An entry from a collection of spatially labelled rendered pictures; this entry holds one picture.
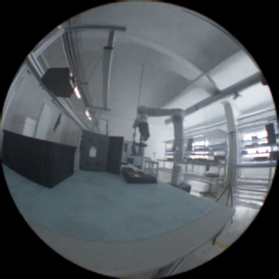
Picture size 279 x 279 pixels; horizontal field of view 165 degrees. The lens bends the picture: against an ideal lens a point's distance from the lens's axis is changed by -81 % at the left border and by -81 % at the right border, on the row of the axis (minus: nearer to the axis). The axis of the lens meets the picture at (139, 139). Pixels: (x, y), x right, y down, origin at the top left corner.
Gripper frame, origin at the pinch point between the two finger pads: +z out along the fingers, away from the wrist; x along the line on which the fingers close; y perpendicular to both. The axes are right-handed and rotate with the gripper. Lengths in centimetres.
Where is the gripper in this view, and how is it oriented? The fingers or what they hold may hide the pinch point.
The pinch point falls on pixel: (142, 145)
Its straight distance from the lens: 59.7
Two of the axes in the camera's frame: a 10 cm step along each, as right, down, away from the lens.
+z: 0.7, 8.1, -5.8
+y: 9.4, 1.4, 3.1
